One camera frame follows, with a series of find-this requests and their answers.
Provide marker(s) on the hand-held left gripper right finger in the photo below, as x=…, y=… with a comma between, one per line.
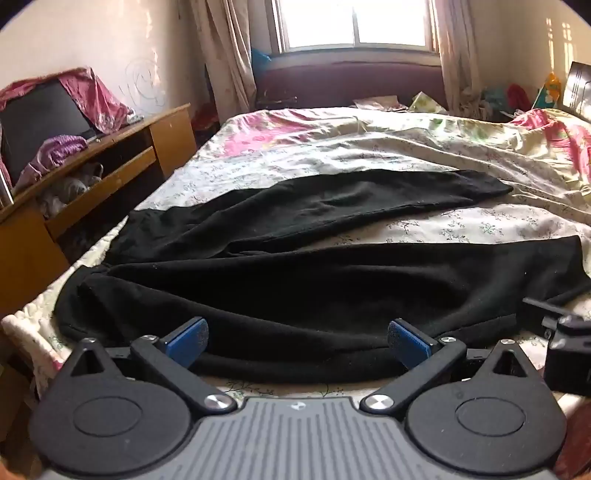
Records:
x=407, y=344

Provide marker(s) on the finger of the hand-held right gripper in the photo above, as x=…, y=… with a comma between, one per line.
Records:
x=538, y=316

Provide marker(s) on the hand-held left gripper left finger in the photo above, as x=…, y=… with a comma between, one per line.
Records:
x=187, y=342

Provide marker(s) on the black pants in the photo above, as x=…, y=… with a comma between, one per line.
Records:
x=300, y=295

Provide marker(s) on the wooden desk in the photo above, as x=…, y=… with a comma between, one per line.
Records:
x=27, y=258

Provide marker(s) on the pink floral quilt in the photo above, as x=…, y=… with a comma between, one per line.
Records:
x=568, y=134

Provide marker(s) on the grey clothes in desk shelf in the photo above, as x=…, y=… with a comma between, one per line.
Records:
x=69, y=187

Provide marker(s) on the floral bedsheet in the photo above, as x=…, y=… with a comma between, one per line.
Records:
x=369, y=147

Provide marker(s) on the red cloth item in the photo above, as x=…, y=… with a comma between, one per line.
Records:
x=519, y=94

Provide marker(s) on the teal item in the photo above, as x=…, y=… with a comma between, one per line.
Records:
x=495, y=98

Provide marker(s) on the purple cloth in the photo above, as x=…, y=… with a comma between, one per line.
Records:
x=60, y=150

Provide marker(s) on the yellow green bag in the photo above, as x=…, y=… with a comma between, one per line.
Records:
x=427, y=102

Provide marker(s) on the pink patterned cloth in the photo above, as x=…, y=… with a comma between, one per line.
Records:
x=97, y=101

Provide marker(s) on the black monitor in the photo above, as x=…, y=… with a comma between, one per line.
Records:
x=41, y=120

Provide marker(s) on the beige curtain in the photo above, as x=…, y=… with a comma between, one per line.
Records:
x=226, y=50
x=457, y=55

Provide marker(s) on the blue bag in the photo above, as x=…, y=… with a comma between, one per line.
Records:
x=261, y=59

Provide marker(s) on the window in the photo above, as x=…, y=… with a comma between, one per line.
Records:
x=355, y=23

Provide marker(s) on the black picture frame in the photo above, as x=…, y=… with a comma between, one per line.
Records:
x=579, y=85

